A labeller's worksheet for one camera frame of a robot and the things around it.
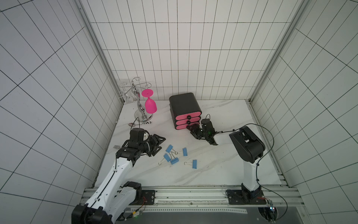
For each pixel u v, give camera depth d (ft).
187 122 3.10
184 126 3.21
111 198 1.42
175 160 2.82
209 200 2.38
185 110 3.03
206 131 2.61
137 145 1.97
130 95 3.28
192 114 2.95
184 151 2.96
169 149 3.01
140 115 3.72
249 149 1.75
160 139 2.35
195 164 2.79
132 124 3.48
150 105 3.08
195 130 2.88
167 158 2.87
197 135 2.94
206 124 2.60
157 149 2.47
